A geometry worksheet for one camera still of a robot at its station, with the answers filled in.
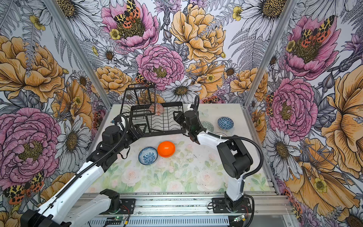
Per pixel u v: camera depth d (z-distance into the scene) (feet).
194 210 2.43
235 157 1.61
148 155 3.01
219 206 2.41
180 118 2.67
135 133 2.21
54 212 1.30
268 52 2.95
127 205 2.43
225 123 3.56
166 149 3.01
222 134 1.80
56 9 2.37
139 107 3.67
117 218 2.34
